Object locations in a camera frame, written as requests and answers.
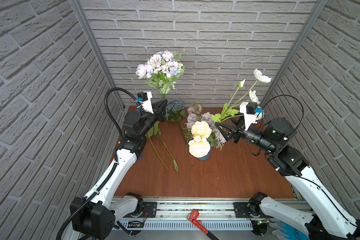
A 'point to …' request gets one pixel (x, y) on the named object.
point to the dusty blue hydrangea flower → (175, 111)
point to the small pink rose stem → (196, 109)
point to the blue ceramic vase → (205, 157)
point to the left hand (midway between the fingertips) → (167, 99)
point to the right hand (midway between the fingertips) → (222, 117)
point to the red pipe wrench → (193, 217)
